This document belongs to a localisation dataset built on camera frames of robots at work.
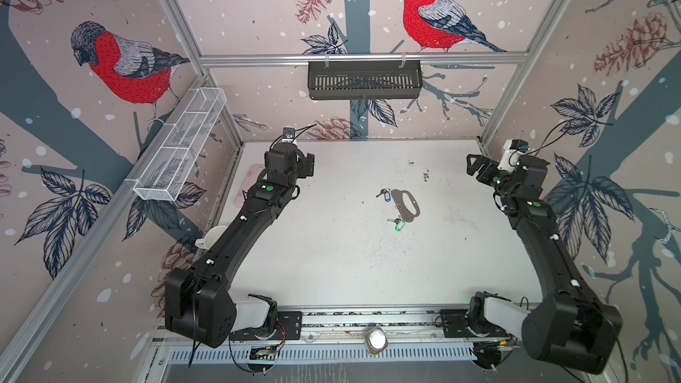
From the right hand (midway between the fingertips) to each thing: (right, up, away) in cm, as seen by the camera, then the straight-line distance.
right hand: (482, 157), depth 80 cm
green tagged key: (-23, -24, +15) cm, 36 cm away
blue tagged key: (-26, -15, +23) cm, 38 cm away
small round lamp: (-35, -45, -18) cm, 60 cm away
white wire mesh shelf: (-93, +4, -1) cm, 93 cm away
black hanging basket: (-35, +32, +25) cm, 53 cm away
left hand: (-58, +3, 0) cm, 58 cm away
